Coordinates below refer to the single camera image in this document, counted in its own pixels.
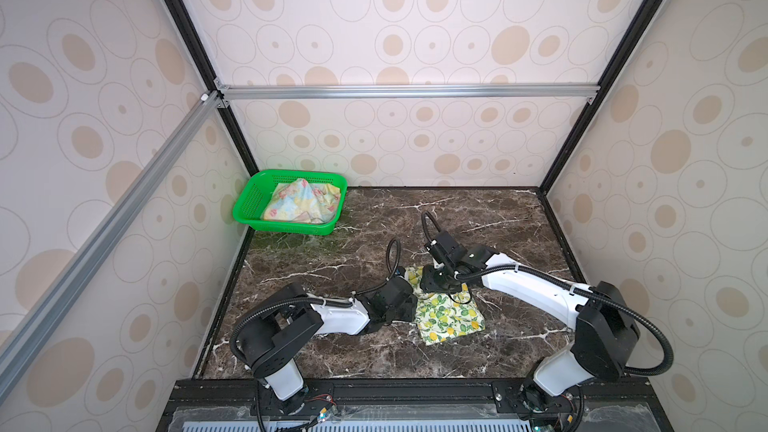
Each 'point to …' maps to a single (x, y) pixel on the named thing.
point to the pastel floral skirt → (302, 201)
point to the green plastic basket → (251, 195)
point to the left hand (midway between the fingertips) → (424, 304)
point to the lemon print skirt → (442, 316)
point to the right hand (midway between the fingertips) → (425, 285)
